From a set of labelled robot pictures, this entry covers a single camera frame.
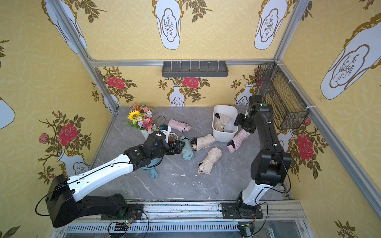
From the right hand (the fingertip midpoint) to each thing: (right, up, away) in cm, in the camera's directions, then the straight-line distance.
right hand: (245, 126), depth 85 cm
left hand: (-40, -8, -6) cm, 41 cm away
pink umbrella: (-3, -11, +8) cm, 14 cm away
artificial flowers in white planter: (-62, +6, +6) cm, 63 cm away
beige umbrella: (-11, +3, +19) cm, 22 cm away
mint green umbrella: (-33, -16, +5) cm, 37 cm away
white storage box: (-4, -3, +20) cm, 20 cm away
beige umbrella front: (-23, -23, 0) cm, 32 cm away
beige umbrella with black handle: (-24, -10, +10) cm, 28 cm away
